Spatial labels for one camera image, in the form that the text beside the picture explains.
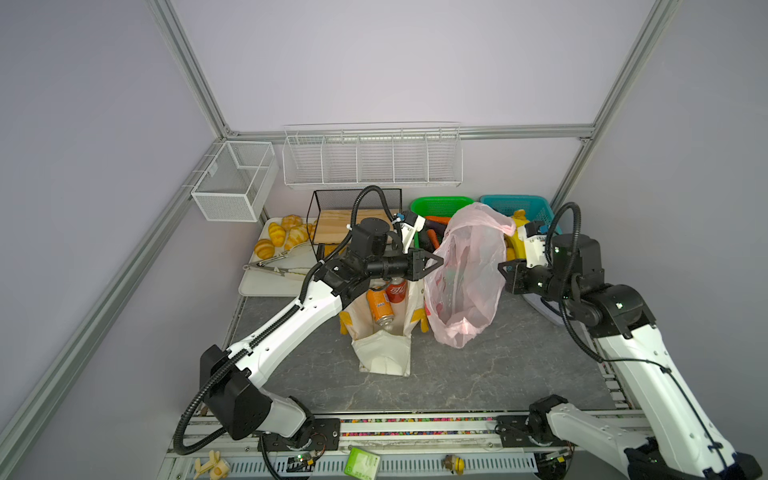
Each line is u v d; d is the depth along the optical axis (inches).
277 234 45.3
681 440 14.4
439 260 26.2
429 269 25.7
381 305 35.9
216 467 26.8
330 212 40.4
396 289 35.8
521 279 22.7
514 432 29.1
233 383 15.3
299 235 43.2
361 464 26.9
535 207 45.7
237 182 39.5
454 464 26.8
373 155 38.2
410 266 23.6
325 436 29.0
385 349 30.3
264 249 43.0
